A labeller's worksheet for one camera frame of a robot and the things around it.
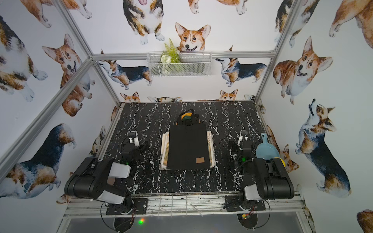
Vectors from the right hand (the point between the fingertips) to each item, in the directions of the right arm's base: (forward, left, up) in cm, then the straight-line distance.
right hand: (238, 137), depth 92 cm
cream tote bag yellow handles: (-5, +47, -4) cm, 47 cm away
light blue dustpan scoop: (-6, -18, -7) cm, 20 cm away
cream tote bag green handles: (+20, +34, -5) cm, 40 cm away
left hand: (0, +63, +3) cm, 63 cm away
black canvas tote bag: (-2, +33, -5) cm, 33 cm away
